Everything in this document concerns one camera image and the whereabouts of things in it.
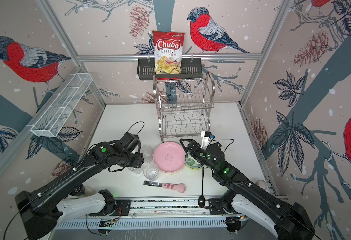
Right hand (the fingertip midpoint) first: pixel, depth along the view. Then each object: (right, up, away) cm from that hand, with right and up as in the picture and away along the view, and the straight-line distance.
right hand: (180, 146), depth 73 cm
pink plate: (-7, -10, +17) cm, 21 cm away
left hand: (-20, -7, -1) cm, 21 cm away
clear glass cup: (-17, -17, +13) cm, 27 cm away
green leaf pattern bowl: (+7, -12, +11) cm, 17 cm away
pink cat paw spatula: (0, -24, +6) cm, 25 cm away
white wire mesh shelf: (-64, +19, +4) cm, 67 cm away
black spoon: (+11, -29, +3) cm, 31 cm away
